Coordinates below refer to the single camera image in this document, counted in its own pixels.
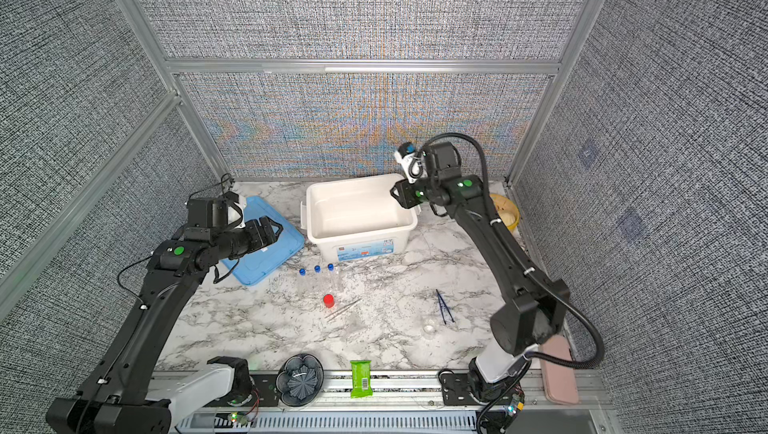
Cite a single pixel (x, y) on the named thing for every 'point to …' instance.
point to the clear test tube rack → (310, 290)
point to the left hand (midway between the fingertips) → (272, 230)
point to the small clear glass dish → (428, 328)
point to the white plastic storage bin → (358, 219)
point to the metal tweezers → (340, 311)
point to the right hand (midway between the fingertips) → (400, 187)
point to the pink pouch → (559, 381)
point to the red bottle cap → (328, 300)
